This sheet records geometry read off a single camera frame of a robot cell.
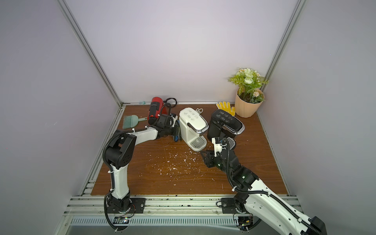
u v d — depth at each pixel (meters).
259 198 0.48
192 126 0.78
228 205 0.73
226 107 1.18
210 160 0.65
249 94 1.03
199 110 1.13
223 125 0.79
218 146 0.67
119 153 0.53
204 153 0.71
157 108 0.93
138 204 0.74
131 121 1.10
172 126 0.89
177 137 0.97
